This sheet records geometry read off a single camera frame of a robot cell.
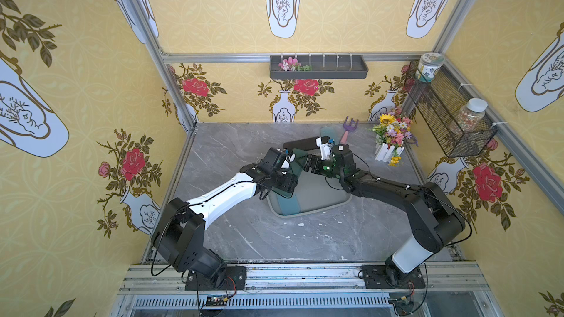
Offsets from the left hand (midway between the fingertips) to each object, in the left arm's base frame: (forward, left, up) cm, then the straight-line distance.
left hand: (282, 176), depth 87 cm
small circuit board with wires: (-39, +23, -15) cm, 47 cm away
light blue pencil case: (+33, -27, -11) cm, 44 cm away
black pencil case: (+26, -13, -12) cm, 32 cm away
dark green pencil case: (+1, -5, +7) cm, 9 cm away
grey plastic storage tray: (-4, -14, -8) cm, 17 cm away
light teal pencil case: (-8, -3, -11) cm, 14 cm away
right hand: (+6, -10, +4) cm, 13 cm away
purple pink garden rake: (+36, -37, -12) cm, 53 cm away
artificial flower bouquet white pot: (+16, -47, +6) cm, 50 cm away
